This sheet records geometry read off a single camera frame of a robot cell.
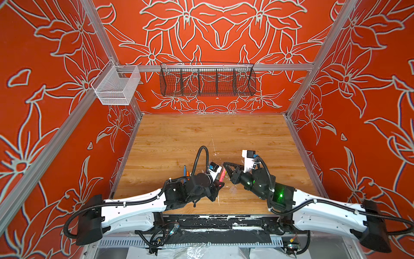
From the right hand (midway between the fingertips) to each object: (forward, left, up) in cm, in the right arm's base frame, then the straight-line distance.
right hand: (221, 165), depth 67 cm
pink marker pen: (-3, -1, -4) cm, 5 cm away
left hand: (-5, -1, -8) cm, 9 cm away
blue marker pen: (+9, +19, -23) cm, 31 cm away
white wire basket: (+49, +59, +8) cm, 78 cm away
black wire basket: (+55, +5, +6) cm, 56 cm away
